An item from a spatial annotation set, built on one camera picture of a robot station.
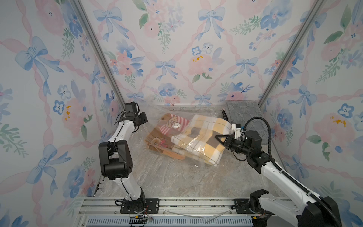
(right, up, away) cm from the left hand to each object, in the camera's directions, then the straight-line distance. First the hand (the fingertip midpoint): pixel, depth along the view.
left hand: (144, 116), depth 95 cm
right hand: (+45, -12, -18) cm, 50 cm away
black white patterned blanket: (+58, +2, +15) cm, 60 cm away
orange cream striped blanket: (+33, -13, -19) cm, 40 cm away
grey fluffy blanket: (+66, +3, +5) cm, 66 cm away
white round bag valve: (+22, -6, -6) cm, 23 cm away
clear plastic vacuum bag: (+3, +2, +17) cm, 17 cm away
